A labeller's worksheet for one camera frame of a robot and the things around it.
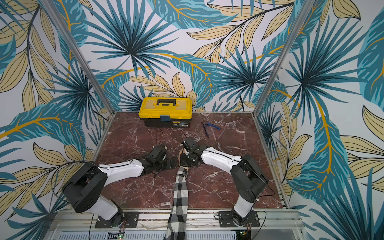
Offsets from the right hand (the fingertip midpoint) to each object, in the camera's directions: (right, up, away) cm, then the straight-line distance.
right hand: (181, 163), depth 87 cm
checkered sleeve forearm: (-1, -25, -21) cm, 32 cm away
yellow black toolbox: (-11, +31, +10) cm, 34 cm away
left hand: (-5, -2, +2) cm, 6 cm away
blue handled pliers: (+16, +23, +24) cm, 36 cm away
